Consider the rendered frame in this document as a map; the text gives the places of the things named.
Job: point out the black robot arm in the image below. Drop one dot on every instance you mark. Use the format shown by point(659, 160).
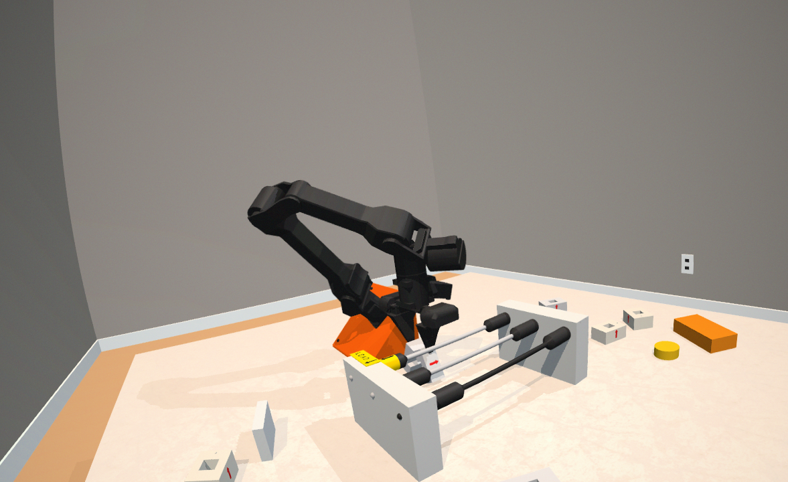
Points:
point(386, 228)

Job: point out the yellow short cylinder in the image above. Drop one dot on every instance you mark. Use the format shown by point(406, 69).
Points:
point(666, 350)

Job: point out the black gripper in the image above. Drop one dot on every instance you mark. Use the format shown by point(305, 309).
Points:
point(411, 298)

